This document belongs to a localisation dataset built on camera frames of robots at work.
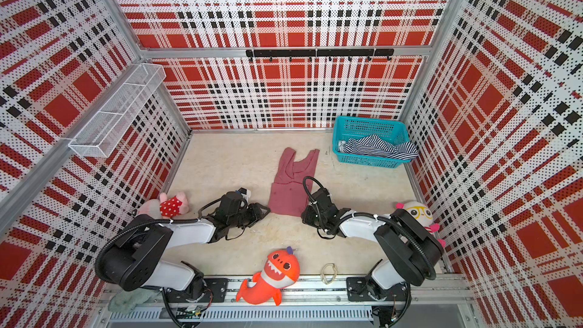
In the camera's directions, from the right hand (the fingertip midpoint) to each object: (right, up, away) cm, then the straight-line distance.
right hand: (306, 215), depth 89 cm
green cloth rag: (-58, -22, -19) cm, 64 cm away
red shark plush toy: (-8, -11, -19) cm, 24 cm away
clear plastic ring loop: (+8, -17, -11) cm, 22 cm away
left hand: (-14, +1, 0) cm, 14 cm away
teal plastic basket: (+43, +37, +23) cm, 61 cm away
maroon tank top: (-7, +9, +6) cm, 13 cm away
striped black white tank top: (+36, +29, +22) cm, 51 cm away
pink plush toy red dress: (-55, +4, -3) cm, 55 cm away
